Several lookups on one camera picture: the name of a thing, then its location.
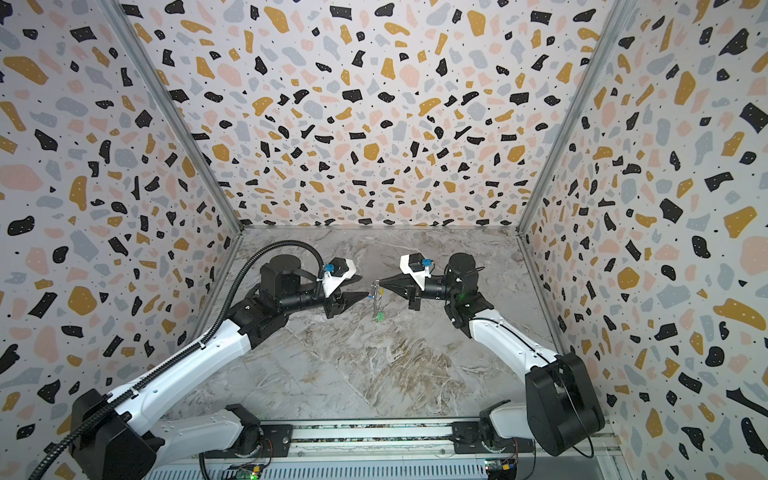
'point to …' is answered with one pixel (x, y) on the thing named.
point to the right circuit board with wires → (501, 469)
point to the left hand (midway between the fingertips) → (365, 279)
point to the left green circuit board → (248, 473)
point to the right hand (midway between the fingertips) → (382, 281)
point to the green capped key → (380, 316)
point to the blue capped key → (371, 296)
